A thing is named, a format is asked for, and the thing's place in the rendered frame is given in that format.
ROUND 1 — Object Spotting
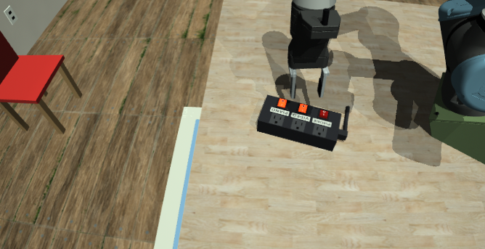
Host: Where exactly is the black power strip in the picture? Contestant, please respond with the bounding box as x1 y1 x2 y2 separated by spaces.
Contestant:
257 95 350 151

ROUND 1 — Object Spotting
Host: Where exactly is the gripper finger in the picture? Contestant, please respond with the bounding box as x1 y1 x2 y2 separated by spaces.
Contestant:
288 62 297 99
317 67 330 97

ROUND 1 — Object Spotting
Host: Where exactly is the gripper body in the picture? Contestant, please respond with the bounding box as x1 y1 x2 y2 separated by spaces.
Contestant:
288 0 341 69

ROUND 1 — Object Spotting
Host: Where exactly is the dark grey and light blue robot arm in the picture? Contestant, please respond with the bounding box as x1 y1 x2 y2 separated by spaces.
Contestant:
438 0 485 117

